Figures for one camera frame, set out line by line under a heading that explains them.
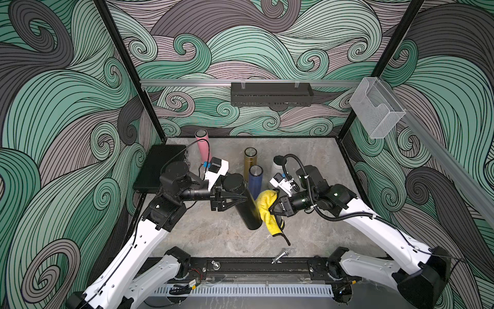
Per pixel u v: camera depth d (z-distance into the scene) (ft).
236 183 1.75
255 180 2.67
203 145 3.19
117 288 1.24
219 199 1.61
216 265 2.34
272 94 3.13
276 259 2.45
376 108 2.58
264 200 2.09
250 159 2.86
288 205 1.94
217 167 1.54
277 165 2.74
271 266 2.44
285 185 2.10
